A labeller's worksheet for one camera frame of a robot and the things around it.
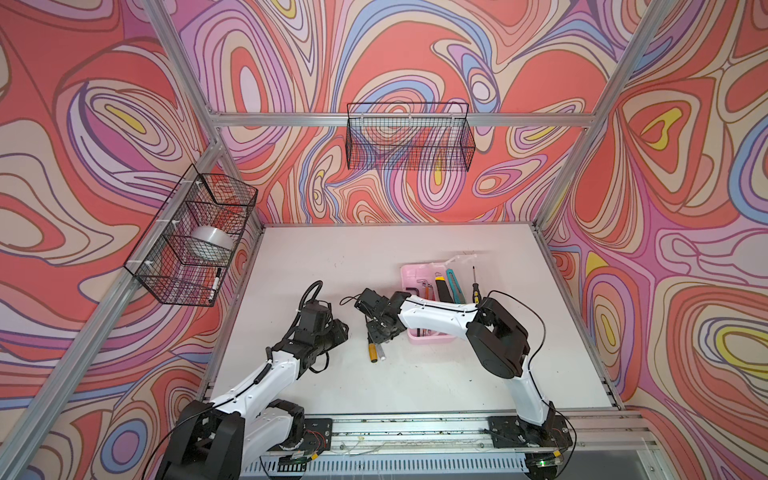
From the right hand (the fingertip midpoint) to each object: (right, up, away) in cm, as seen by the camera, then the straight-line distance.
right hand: (385, 338), depth 91 cm
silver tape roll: (-43, +30, -18) cm, 55 cm away
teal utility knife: (+22, +15, 0) cm, 27 cm away
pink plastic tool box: (+14, +17, +8) cm, 23 cm away
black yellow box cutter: (+18, +15, 0) cm, 23 cm away
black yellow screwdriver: (+26, +14, -7) cm, 30 cm away
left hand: (-11, +4, -3) cm, 12 cm away
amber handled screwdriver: (-3, -3, -5) cm, 7 cm away
